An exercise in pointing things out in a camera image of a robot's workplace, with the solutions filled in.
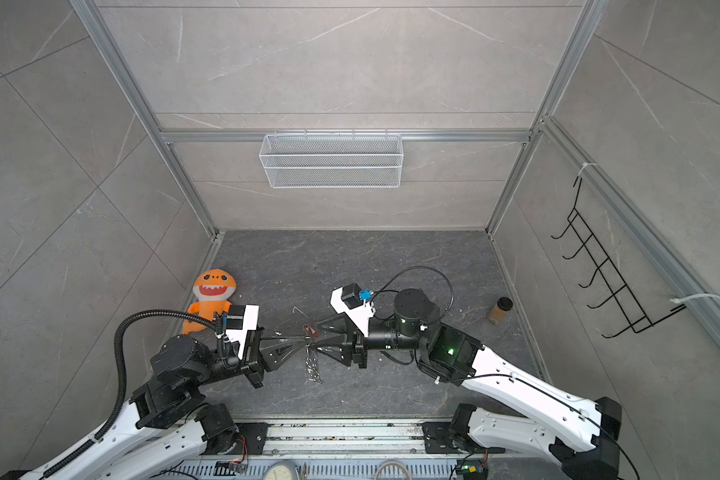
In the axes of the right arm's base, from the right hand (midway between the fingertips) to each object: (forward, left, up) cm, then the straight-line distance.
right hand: (317, 334), depth 54 cm
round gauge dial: (-18, +11, -31) cm, 38 cm away
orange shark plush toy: (+28, +40, -27) cm, 56 cm away
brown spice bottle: (+19, -49, -29) cm, 60 cm away
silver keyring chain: (-4, +2, -5) cm, 7 cm away
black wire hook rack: (+16, -65, -4) cm, 67 cm away
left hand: (-1, +2, +1) cm, 3 cm away
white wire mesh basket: (+66, +2, -5) cm, 67 cm away
